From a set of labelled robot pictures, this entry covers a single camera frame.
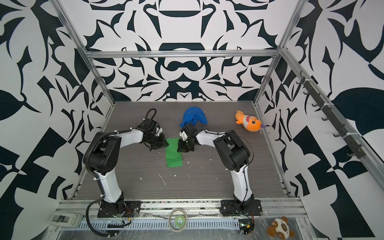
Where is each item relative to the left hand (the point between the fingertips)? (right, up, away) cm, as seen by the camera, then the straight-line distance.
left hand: (169, 142), depth 96 cm
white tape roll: (+4, -32, -25) cm, 40 cm away
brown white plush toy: (+54, -33, -29) cm, 70 cm away
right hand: (+7, -5, -2) cm, 8 cm away
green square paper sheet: (+4, -9, -5) cm, 11 cm away
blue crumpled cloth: (+15, +17, +8) cm, 24 cm away
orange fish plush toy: (+52, +12, +1) cm, 54 cm away
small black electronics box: (+40, -35, -25) cm, 59 cm away
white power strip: (-41, -31, -27) cm, 58 cm away
